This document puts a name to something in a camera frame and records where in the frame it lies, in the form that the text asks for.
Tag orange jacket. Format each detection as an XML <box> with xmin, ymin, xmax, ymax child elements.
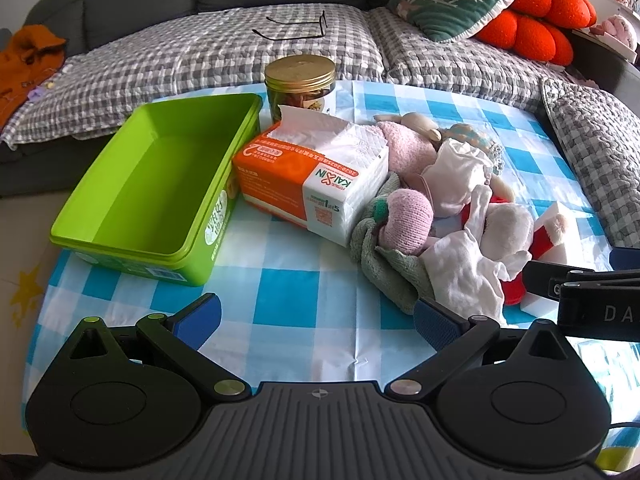
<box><xmin>0</xmin><ymin>24</ymin><xmax>66</xmax><ymax>127</ymax></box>

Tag orange white tissue pack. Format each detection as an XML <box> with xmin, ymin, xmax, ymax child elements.
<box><xmin>233</xmin><ymin>105</ymin><xmax>388</xmax><ymax>247</ymax></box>

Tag pink plush on desk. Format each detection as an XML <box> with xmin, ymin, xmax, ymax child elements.
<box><xmin>601</xmin><ymin>14</ymin><xmax>638</xmax><ymax>51</ymax></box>

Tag blue patterned fabric pouch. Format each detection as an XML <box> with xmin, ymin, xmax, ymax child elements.
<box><xmin>438</xmin><ymin>122</ymin><xmax>504</xmax><ymax>174</ymax></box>

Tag gold lid snack jar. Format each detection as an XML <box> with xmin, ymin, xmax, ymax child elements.
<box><xmin>265</xmin><ymin>54</ymin><xmax>336</xmax><ymax>122</ymax></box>

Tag grey green towel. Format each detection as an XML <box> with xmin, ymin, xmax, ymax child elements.
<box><xmin>348</xmin><ymin>171</ymin><xmax>433</xmax><ymax>315</ymax></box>

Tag pink knitted strawberry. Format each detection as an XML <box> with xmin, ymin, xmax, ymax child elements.
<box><xmin>373</xmin><ymin>188</ymin><xmax>434</xmax><ymax>256</ymax></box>

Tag green plastic storage box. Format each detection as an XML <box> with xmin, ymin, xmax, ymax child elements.
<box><xmin>50</xmin><ymin>93</ymin><xmax>262</xmax><ymax>286</ymax></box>

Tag grey checkered cushion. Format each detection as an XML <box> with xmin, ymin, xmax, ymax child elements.
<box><xmin>540</xmin><ymin>78</ymin><xmax>639</xmax><ymax>248</ymax></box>

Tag orange red plush cushion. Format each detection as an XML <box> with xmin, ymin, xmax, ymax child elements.
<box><xmin>474</xmin><ymin>0</ymin><xmax>597</xmax><ymax>66</ymax></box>

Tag pink plush toy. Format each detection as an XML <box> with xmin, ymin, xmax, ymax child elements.
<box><xmin>374</xmin><ymin>112</ymin><xmax>442</xmax><ymax>174</ymax></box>

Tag grey checkered sofa cover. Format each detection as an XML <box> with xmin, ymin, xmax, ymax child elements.
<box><xmin>1</xmin><ymin>3</ymin><xmax>566</xmax><ymax>148</ymax></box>

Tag black eyeglasses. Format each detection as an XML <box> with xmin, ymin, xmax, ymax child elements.
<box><xmin>252</xmin><ymin>10</ymin><xmax>328</xmax><ymax>42</ymax></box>

